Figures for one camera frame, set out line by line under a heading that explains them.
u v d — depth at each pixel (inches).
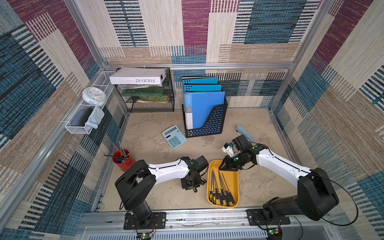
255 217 29.1
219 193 32.0
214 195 31.9
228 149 31.7
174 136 40.3
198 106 35.9
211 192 32.0
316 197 16.5
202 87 39.0
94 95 29.3
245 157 24.6
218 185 33.5
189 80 38.1
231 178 34.1
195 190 32.5
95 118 26.9
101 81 33.8
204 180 33.2
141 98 40.0
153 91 39.1
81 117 25.6
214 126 39.1
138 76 31.0
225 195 31.5
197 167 26.9
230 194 32.0
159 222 28.8
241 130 40.2
